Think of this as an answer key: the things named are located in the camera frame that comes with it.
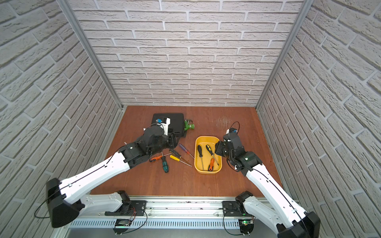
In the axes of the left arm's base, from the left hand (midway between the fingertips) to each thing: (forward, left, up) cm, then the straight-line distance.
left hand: (181, 133), depth 72 cm
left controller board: (-34, +29, -27) cm, 52 cm away
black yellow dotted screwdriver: (0, +3, -26) cm, 26 cm away
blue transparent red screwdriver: (+4, -1, -26) cm, 26 cm away
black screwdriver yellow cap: (+2, -10, -24) cm, 26 cm away
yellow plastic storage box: (-3, -15, -26) cm, 30 cm away
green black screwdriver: (-6, +11, -25) cm, 28 cm away
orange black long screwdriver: (-8, -17, -23) cm, 30 cm away
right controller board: (-36, -32, -27) cm, 55 cm away
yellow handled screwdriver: (-3, +3, -25) cm, 26 cm away
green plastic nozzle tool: (+25, -3, -25) cm, 36 cm away
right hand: (-2, -20, -8) cm, 22 cm away
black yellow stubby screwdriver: (+2, -18, -24) cm, 30 cm away
